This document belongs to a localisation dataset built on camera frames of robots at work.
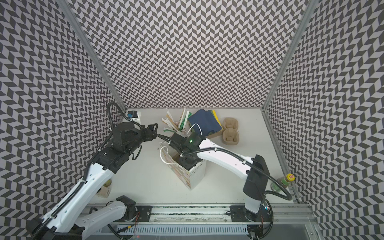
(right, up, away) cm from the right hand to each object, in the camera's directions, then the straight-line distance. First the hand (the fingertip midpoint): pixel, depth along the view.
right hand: (192, 167), depth 74 cm
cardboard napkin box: (+17, +15, +25) cm, 34 cm away
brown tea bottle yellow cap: (+44, -5, -4) cm, 44 cm away
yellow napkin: (+15, +28, +35) cm, 48 cm away
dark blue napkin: (+9, +23, +28) cm, 37 cm away
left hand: (-20, +20, -2) cm, 29 cm away
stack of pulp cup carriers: (+24, +14, +25) cm, 37 cm away
